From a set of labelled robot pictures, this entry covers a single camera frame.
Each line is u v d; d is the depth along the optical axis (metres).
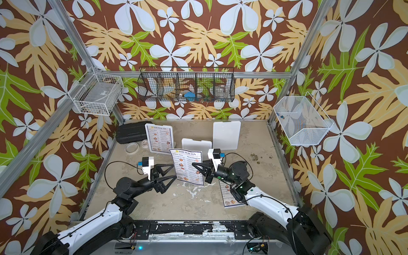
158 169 0.68
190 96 0.95
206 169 0.63
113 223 0.57
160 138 0.95
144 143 1.07
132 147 1.05
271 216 0.50
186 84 0.97
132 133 1.06
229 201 0.83
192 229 0.75
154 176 0.65
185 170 0.71
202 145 0.83
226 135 0.96
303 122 0.84
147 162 0.62
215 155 0.59
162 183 0.62
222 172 0.63
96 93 0.87
